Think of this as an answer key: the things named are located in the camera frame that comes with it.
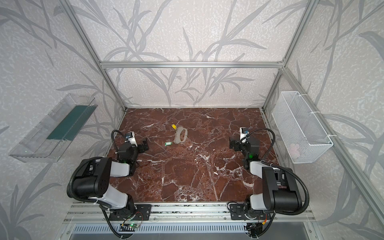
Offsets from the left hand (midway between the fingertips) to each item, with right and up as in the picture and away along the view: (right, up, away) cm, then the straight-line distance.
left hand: (140, 134), depth 94 cm
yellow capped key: (+18, +5, +15) cm, 24 cm away
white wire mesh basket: (+81, +1, -33) cm, 88 cm away
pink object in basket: (+84, -6, -22) cm, 87 cm away
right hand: (+62, +1, -1) cm, 62 cm away
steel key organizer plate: (+24, -2, +11) cm, 27 cm away
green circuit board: (+6, -41, -23) cm, 48 cm away
